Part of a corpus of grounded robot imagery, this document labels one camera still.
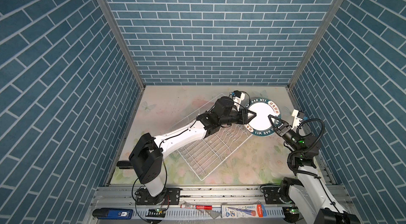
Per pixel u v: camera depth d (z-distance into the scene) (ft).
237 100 2.23
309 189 1.69
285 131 2.11
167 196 2.37
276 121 2.32
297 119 2.20
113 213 2.18
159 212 2.36
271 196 2.42
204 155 2.78
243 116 2.10
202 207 2.31
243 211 2.28
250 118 2.27
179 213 2.31
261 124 2.37
